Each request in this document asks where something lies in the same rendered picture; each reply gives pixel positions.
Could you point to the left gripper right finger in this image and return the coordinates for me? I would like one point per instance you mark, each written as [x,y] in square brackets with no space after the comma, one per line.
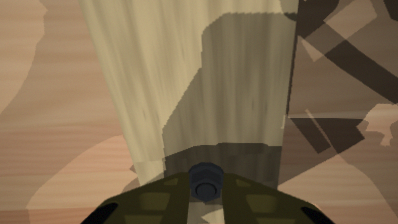
[249,202]

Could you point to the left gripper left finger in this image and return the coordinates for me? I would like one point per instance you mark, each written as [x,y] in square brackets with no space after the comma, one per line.
[165,201]

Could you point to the dark grey hex nut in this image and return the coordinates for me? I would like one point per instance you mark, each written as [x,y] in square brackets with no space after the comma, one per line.
[206,173]

